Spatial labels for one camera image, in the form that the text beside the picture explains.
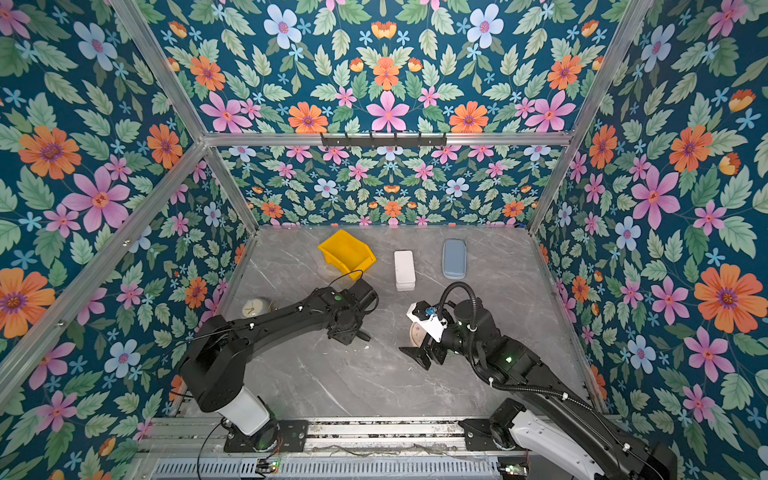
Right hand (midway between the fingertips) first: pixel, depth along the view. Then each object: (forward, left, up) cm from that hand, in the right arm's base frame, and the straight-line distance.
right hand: (411, 327), depth 70 cm
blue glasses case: (+37, -16, -20) cm, 45 cm away
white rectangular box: (+31, +2, -18) cm, 36 cm away
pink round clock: (+7, -2, -18) cm, 20 cm away
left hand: (+8, +13, -13) cm, 20 cm away
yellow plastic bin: (+39, +23, -18) cm, 49 cm away
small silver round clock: (+16, +50, -17) cm, 55 cm away
